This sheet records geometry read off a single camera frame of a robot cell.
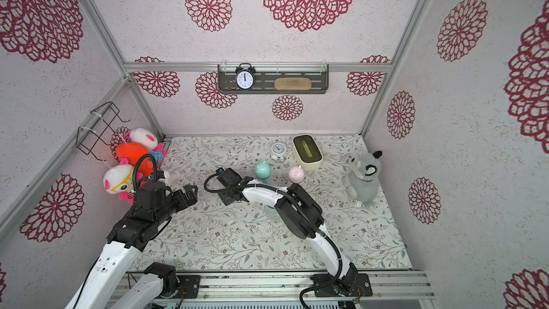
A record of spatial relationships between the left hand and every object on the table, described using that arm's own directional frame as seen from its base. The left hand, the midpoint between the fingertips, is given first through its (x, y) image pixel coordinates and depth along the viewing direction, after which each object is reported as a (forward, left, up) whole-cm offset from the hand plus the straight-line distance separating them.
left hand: (188, 193), depth 77 cm
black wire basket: (+13, +33, +16) cm, 38 cm away
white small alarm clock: (+32, -33, -16) cm, 49 cm away
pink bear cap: (+9, -40, -2) cm, 41 cm away
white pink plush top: (+28, +27, +1) cm, 39 cm away
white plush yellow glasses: (+5, +27, +1) cm, 28 cm away
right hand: (+10, -10, -16) cm, 21 cm away
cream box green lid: (+31, -48, -14) cm, 59 cm away
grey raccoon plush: (+9, -67, -5) cm, 68 cm away
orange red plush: (+18, +27, +2) cm, 33 cm away
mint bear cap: (+11, -27, -2) cm, 29 cm away
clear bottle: (0, -30, -20) cm, 36 cm away
